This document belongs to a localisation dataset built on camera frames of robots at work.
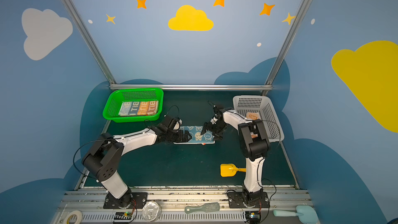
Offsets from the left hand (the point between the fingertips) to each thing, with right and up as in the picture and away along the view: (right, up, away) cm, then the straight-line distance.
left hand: (185, 136), depth 92 cm
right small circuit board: (+35, -35, -19) cm, 53 cm away
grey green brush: (+12, -30, -20) cm, 38 cm away
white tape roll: (-46, -32, -23) cm, 61 cm away
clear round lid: (-13, -28, -24) cm, 40 cm away
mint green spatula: (+58, -33, -21) cm, 70 cm away
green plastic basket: (-52, +17, +13) cm, 57 cm away
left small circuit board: (-28, -35, -19) cm, 49 cm away
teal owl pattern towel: (+7, -2, +4) cm, 8 cm away
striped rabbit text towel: (-31, +17, +19) cm, 40 cm away
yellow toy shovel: (+25, -17, -8) cm, 31 cm away
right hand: (+14, +1, +3) cm, 14 cm away
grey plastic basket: (+40, +19, +19) cm, 48 cm away
